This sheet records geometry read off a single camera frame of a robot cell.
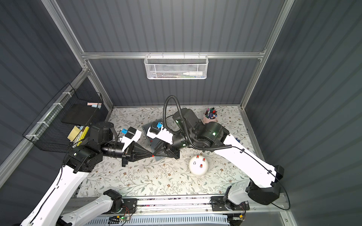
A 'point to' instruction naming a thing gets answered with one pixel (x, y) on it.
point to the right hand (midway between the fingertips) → (155, 153)
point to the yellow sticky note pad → (73, 133)
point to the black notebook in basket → (79, 114)
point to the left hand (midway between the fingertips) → (149, 157)
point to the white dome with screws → (198, 165)
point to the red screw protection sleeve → (197, 156)
